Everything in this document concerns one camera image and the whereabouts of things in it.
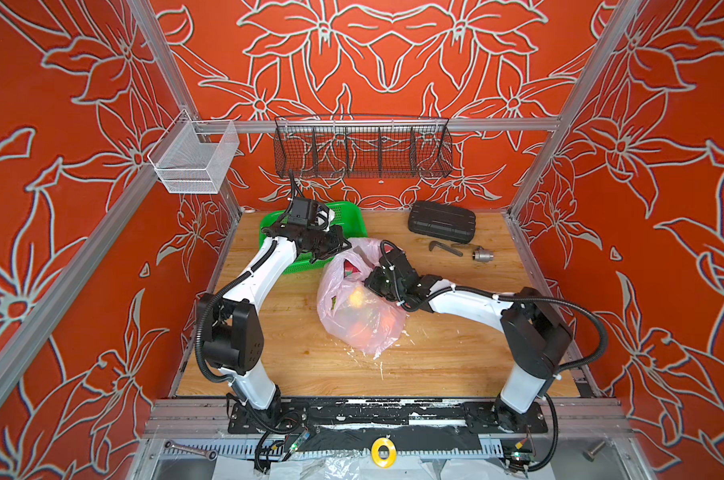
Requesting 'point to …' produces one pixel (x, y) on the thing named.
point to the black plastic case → (442, 221)
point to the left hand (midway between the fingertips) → (350, 241)
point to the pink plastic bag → (361, 316)
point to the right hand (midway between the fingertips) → (356, 279)
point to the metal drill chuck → (482, 255)
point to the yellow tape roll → (387, 462)
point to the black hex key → (444, 247)
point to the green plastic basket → (349, 217)
